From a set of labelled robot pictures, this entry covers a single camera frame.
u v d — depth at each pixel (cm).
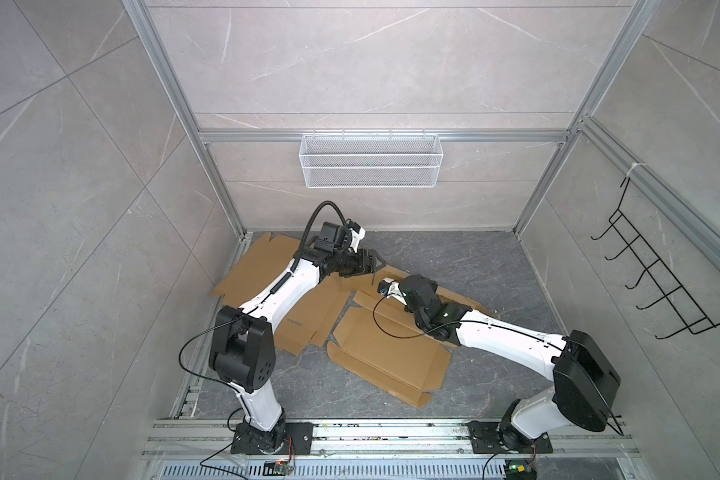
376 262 79
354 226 79
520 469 70
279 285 53
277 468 71
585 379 41
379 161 101
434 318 62
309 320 95
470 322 56
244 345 47
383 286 74
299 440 73
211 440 75
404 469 70
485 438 73
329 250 67
